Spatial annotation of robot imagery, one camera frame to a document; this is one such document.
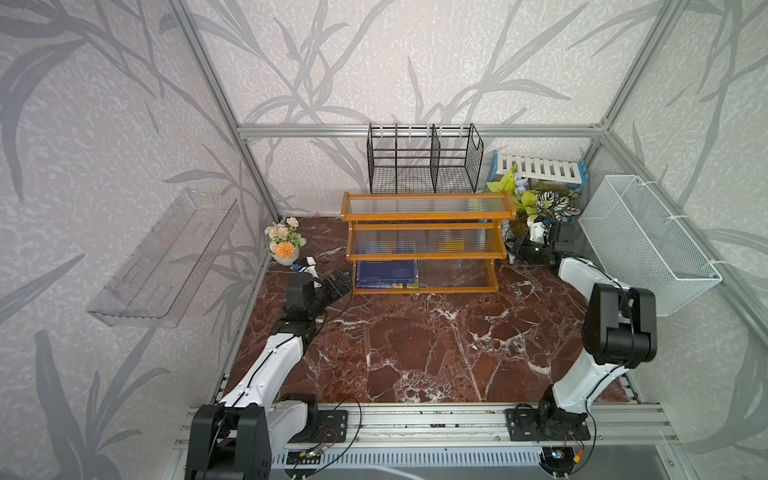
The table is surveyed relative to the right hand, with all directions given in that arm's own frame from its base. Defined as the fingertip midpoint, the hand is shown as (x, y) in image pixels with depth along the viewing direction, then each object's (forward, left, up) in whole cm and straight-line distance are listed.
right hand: (502, 240), depth 95 cm
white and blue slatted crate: (+18, -24, +12) cm, 32 cm away
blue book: (-6, +39, -11) cm, 41 cm away
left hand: (-14, +49, +2) cm, 51 cm away
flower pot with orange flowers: (+3, +72, -3) cm, 72 cm away
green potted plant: (+5, -11, +12) cm, 17 cm away
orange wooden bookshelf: (+12, +23, -16) cm, 30 cm away
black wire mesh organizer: (+29, +24, +11) cm, 39 cm away
